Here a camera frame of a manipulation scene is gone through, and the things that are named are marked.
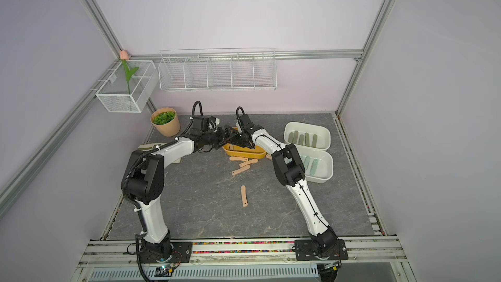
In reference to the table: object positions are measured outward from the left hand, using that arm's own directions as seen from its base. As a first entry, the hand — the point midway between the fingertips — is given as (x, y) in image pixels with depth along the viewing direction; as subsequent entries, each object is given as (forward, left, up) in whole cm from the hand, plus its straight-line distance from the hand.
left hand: (235, 136), depth 94 cm
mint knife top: (-14, -38, -11) cm, 42 cm away
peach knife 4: (-12, -2, -12) cm, 17 cm away
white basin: (-13, -41, -11) cm, 44 cm away
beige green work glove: (+6, +49, -13) cm, 51 cm away
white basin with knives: (+1, -48, -12) cm, 49 cm away
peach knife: (-6, -1, -12) cm, 13 cm away
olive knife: (+7, -33, -13) cm, 36 cm away
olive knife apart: (+6, -31, -12) cm, 34 cm away
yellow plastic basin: (-4, -4, -8) cm, 10 cm away
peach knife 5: (-23, -3, -12) cm, 26 cm away
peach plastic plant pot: (+12, +35, -6) cm, 38 cm away
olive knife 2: (+4, -39, -12) cm, 41 cm away
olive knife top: (+4, -44, -13) cm, 45 cm away
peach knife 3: (-5, -16, -12) cm, 21 cm away
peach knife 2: (-8, -6, -12) cm, 16 cm away
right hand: (+5, +4, -10) cm, 12 cm away
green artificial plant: (+16, +38, -1) cm, 41 cm away
